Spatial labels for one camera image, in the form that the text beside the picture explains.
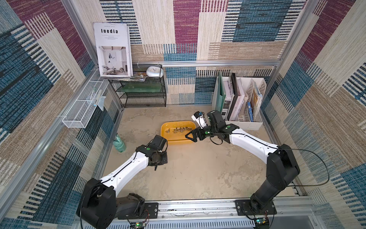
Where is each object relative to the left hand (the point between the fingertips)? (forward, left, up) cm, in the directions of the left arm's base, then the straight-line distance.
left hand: (163, 159), depth 85 cm
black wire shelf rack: (+35, +10, +21) cm, 42 cm away
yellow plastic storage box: (+23, -5, -5) cm, 24 cm away
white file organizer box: (+31, -49, +17) cm, 60 cm away
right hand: (+11, -16, +11) cm, 22 cm away
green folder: (+29, -34, +24) cm, 51 cm away
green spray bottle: (+10, +28, +1) cm, 30 cm away
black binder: (+34, -44, +24) cm, 61 cm away
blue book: (+27, -56, +10) cm, 63 cm away
